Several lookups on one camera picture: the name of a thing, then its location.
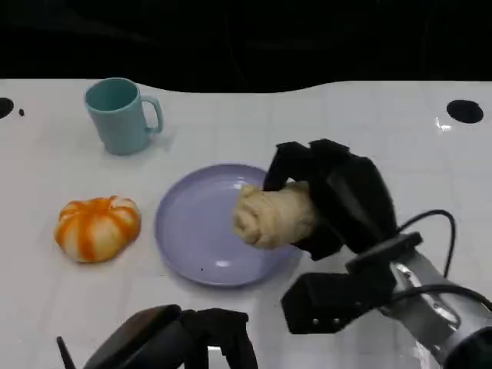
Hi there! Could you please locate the beige towel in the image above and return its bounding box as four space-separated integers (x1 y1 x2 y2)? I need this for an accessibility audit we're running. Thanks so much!
232 181 320 250

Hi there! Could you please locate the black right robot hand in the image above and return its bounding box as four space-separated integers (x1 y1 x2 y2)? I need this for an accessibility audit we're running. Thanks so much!
264 138 399 262

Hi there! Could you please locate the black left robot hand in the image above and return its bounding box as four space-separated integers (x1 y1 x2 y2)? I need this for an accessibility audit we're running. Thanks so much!
82 304 259 369

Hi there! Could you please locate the black looping right arm cable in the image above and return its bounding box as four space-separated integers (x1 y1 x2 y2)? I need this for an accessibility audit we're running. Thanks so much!
395 209 458 278

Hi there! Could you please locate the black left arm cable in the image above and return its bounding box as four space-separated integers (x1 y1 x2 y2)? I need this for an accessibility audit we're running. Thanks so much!
56 336 78 369

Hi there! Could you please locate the pale green mug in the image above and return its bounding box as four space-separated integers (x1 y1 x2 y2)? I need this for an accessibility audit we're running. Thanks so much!
84 77 165 156

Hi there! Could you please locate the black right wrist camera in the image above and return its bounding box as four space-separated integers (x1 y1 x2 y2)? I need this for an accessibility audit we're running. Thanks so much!
281 232 424 335

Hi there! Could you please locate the orange and white bread roll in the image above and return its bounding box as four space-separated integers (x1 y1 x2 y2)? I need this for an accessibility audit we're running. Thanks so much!
54 195 142 264

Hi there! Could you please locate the lilac plate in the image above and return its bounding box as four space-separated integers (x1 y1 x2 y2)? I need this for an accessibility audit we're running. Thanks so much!
154 164 304 288

